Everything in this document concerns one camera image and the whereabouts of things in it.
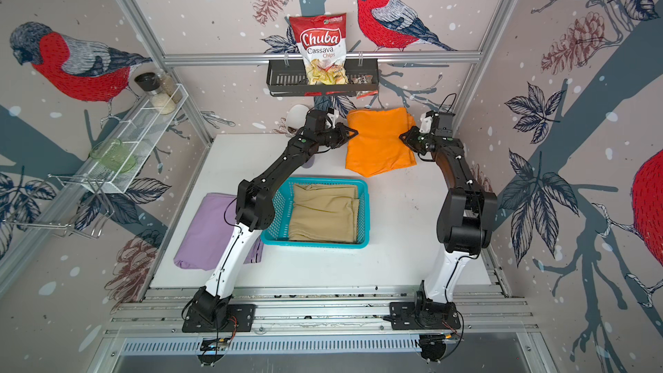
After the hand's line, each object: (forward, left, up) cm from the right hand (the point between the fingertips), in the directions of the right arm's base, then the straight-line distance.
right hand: (400, 133), depth 93 cm
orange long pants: (-5, +9, -3) cm, 11 cm away
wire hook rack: (-40, +85, +13) cm, 95 cm away
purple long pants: (-32, +69, -22) cm, 79 cm away
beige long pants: (-24, +27, -19) cm, 41 cm away
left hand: (+1, +14, +2) cm, 14 cm away
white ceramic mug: (+18, +43, -9) cm, 48 cm away
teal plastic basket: (-33, +43, -19) cm, 58 cm away
